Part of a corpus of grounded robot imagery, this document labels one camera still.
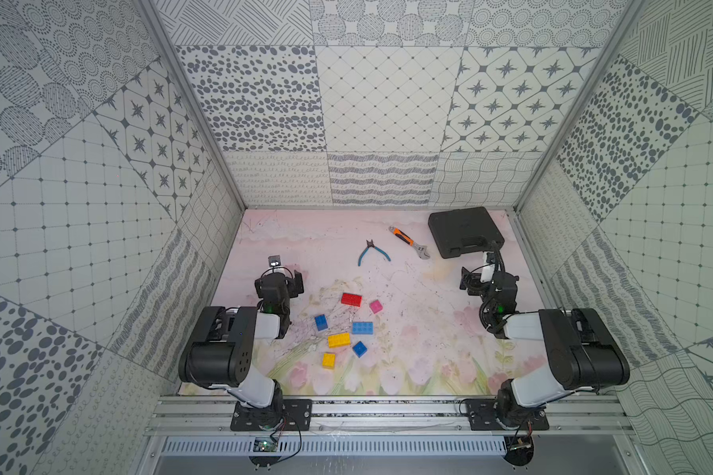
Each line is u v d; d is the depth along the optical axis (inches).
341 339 33.8
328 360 31.5
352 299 37.4
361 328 34.6
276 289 29.1
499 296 28.4
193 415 30.1
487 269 32.6
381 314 36.6
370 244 43.6
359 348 33.0
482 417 28.9
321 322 34.5
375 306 36.4
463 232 44.9
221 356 17.6
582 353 17.8
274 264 31.9
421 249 42.3
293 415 28.9
